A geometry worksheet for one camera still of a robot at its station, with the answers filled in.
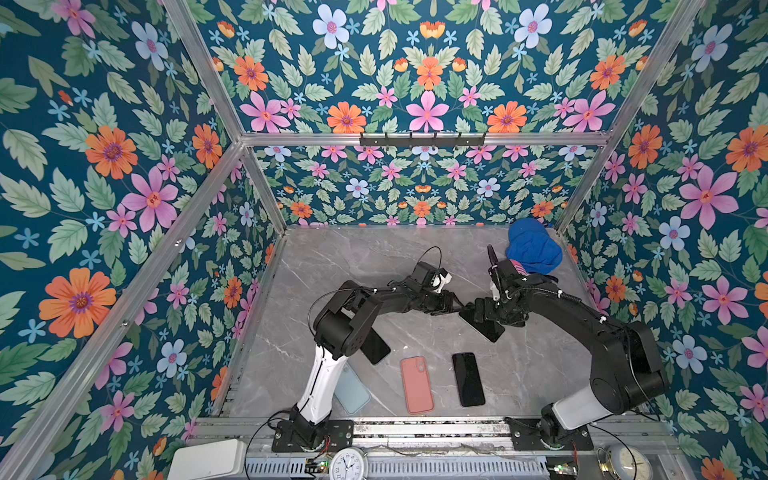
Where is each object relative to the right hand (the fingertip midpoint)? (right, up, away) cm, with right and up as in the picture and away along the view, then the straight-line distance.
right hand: (487, 317), depth 89 cm
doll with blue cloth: (+22, +21, +21) cm, 38 cm away
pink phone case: (-21, -17, -6) cm, 28 cm away
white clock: (-37, -29, -22) cm, 52 cm away
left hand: (-6, +4, +2) cm, 7 cm away
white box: (-68, -28, -21) cm, 76 cm away
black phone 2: (-7, -16, -6) cm, 19 cm away
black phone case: (+2, -5, +6) cm, 8 cm away
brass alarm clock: (+25, -28, -22) cm, 44 cm away
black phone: (-34, -9, -2) cm, 35 cm away
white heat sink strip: (-24, -32, -18) cm, 44 cm away
